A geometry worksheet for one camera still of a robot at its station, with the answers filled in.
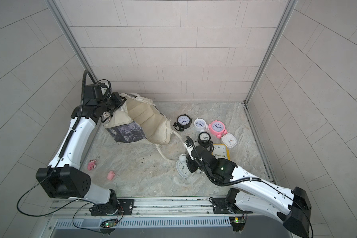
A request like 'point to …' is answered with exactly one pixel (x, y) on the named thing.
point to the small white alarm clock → (229, 140)
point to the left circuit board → (107, 223)
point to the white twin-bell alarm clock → (200, 125)
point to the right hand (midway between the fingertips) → (186, 158)
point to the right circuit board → (238, 222)
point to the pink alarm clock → (217, 128)
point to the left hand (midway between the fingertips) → (128, 95)
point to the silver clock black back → (182, 166)
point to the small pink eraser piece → (110, 175)
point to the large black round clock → (183, 122)
